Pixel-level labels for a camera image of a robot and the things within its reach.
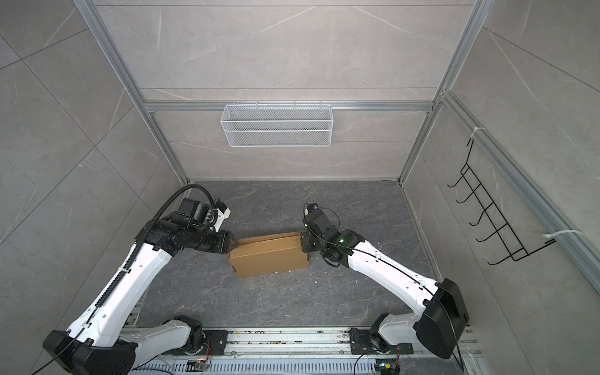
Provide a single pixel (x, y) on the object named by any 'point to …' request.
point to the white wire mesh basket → (278, 125)
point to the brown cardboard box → (267, 254)
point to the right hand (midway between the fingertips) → (306, 234)
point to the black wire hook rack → (516, 251)
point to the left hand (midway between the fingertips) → (231, 237)
